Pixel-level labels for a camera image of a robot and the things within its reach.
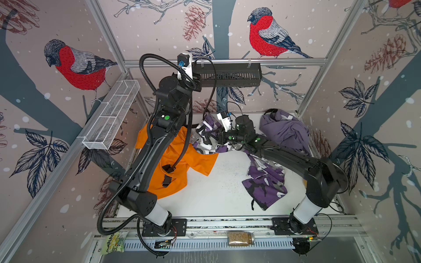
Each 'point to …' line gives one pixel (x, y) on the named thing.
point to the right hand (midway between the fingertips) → (210, 131)
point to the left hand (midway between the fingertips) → (196, 59)
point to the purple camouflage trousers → (265, 182)
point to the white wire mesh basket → (101, 133)
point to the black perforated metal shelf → (229, 74)
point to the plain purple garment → (284, 130)
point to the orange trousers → (162, 183)
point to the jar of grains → (240, 238)
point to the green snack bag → (115, 242)
